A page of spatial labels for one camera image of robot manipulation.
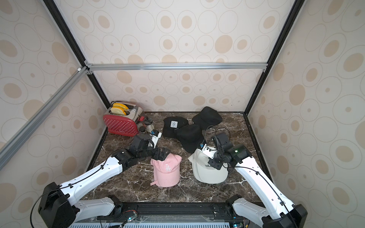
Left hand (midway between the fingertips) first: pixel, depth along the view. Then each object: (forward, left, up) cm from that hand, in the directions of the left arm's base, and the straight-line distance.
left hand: (167, 148), depth 78 cm
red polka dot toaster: (+20, +31, -5) cm, 37 cm away
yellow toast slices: (+28, +34, +3) cm, 44 cm away
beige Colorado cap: (-10, -21, -8) cm, 25 cm away
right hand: (-5, -25, -1) cm, 25 cm away
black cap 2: (+37, -28, -14) cm, 48 cm away
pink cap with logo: (-10, 0, -10) cm, 14 cm away
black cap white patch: (+28, +1, -13) cm, 31 cm away
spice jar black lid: (+21, +20, -10) cm, 31 cm away
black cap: (+15, -14, -10) cm, 23 cm away
